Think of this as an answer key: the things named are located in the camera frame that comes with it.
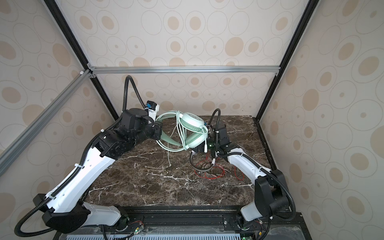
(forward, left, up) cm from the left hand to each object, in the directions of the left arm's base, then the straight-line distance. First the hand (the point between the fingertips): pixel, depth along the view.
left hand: (165, 122), depth 64 cm
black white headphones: (+5, -11, -35) cm, 37 cm away
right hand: (+2, -10, -19) cm, 21 cm away
